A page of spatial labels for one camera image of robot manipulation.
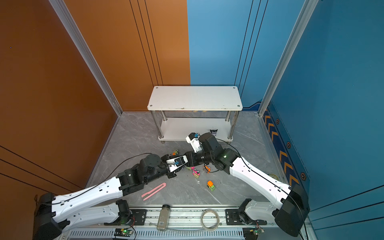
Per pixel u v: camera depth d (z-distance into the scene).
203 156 0.61
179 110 0.76
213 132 0.94
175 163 0.57
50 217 0.40
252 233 0.70
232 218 0.72
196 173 0.86
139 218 0.73
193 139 0.65
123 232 0.71
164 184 0.83
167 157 0.63
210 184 0.81
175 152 0.94
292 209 0.38
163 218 0.70
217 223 0.72
